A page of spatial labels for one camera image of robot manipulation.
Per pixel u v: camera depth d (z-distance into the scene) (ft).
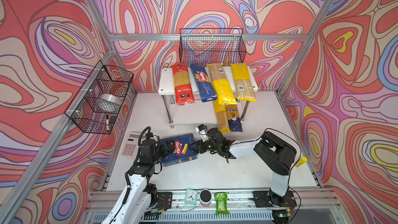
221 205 2.32
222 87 2.41
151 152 2.14
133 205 1.59
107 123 2.36
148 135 2.45
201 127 2.68
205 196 2.31
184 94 2.22
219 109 3.16
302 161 2.57
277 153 1.64
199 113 3.32
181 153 2.70
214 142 2.41
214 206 2.37
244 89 2.31
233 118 3.06
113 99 2.42
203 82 2.36
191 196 2.40
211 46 3.17
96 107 2.36
